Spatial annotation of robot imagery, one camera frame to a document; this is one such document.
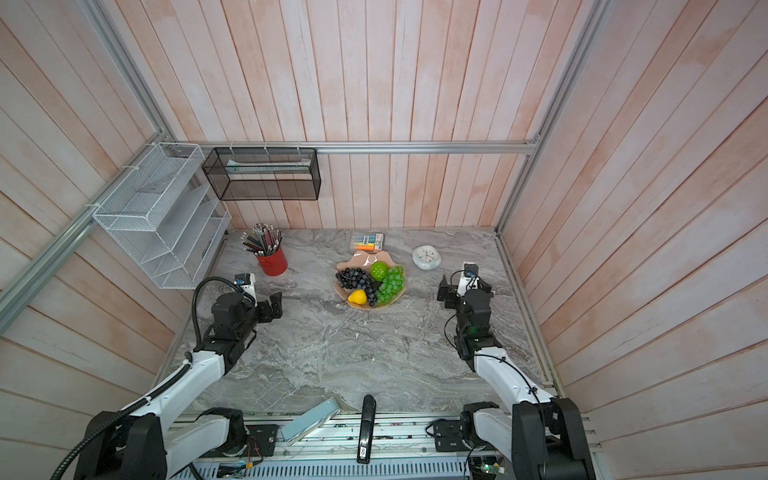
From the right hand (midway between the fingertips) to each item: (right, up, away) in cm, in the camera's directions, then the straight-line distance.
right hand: (461, 275), depth 85 cm
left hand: (-57, -7, +2) cm, 58 cm away
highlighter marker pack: (-28, +11, +29) cm, 42 cm away
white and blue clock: (-6, +5, +23) cm, 25 cm away
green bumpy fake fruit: (-24, +1, +13) cm, 27 cm away
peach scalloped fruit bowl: (-30, +4, +21) cm, 37 cm away
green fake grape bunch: (-20, -4, +9) cm, 22 cm away
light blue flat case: (-43, -37, -12) cm, 58 cm away
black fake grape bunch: (-31, -2, +10) cm, 33 cm away
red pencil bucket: (-63, +3, +23) cm, 67 cm away
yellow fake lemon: (-31, -7, +8) cm, 33 cm away
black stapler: (-27, -39, -11) cm, 48 cm away
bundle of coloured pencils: (-63, +11, +13) cm, 65 cm away
